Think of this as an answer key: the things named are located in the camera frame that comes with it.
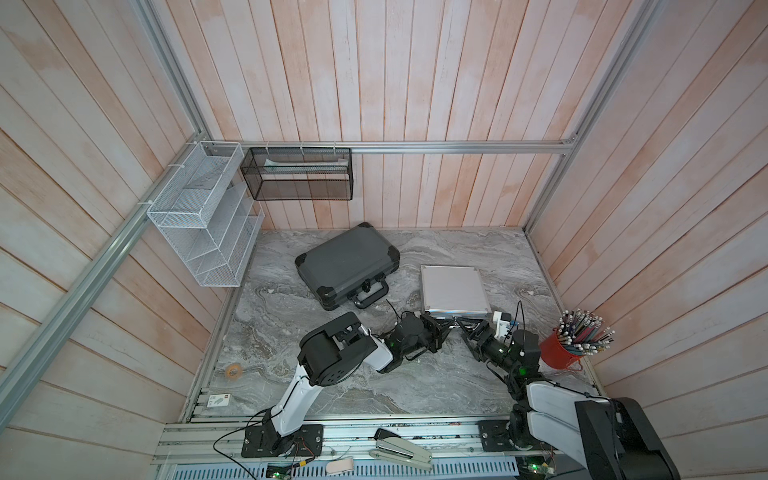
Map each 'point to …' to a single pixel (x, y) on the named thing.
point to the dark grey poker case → (353, 265)
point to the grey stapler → (397, 448)
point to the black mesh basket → (300, 173)
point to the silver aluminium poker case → (453, 291)
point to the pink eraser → (337, 466)
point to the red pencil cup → (557, 355)
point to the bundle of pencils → (585, 332)
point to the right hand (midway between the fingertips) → (459, 326)
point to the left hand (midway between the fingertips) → (457, 323)
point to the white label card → (218, 400)
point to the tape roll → (233, 371)
